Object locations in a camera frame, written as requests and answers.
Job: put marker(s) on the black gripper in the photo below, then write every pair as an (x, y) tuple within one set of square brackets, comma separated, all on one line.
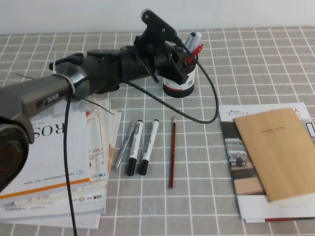
[(163, 58)]

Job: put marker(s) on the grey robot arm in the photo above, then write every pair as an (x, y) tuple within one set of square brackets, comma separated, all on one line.
[(77, 76)]

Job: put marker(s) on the red pen in holder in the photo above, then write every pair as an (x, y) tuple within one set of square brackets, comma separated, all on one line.
[(195, 52)]

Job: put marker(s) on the black mesh pen holder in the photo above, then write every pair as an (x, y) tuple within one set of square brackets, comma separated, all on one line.
[(173, 89)]

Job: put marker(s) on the grey marker in holder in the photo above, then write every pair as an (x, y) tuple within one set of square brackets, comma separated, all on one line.
[(193, 40)]

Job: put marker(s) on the silver grey pen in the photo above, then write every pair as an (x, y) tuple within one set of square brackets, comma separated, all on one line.
[(124, 145)]

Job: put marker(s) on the white marker black cap right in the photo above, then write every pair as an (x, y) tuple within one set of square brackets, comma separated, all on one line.
[(148, 148)]

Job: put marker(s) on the white marker black cap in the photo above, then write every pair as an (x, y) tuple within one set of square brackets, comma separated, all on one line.
[(148, 148), (134, 148)]

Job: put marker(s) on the red wooden pencil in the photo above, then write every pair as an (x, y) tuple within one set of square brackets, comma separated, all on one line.
[(173, 150)]

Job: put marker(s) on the white marker black cap left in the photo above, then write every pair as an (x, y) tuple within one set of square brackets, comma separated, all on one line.
[(134, 148)]

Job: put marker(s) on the tan classic notebook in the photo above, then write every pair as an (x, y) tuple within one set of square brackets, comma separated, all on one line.
[(281, 151)]

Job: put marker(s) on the white Agilex brochure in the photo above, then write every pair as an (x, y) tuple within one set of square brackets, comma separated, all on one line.
[(252, 201)]

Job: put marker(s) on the white ROS book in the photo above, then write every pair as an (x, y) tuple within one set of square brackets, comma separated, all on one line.
[(44, 169)]

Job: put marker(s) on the stack of booklets under book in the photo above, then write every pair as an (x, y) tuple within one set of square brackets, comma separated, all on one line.
[(84, 205)]

